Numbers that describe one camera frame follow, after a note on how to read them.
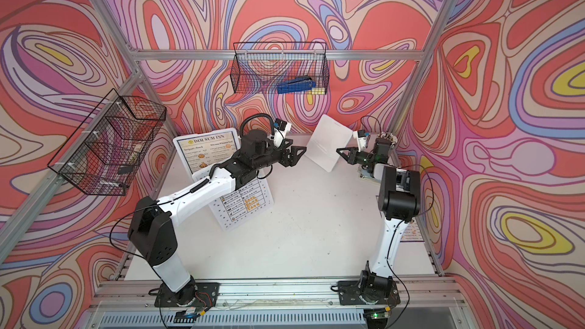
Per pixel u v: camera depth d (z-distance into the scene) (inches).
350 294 28.9
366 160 34.5
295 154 27.8
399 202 22.7
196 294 28.3
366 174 33.2
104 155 29.5
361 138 35.8
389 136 36.9
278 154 27.2
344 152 37.9
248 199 33.5
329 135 38.9
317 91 33.1
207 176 28.1
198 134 32.3
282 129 26.9
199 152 33.1
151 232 17.6
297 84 35.6
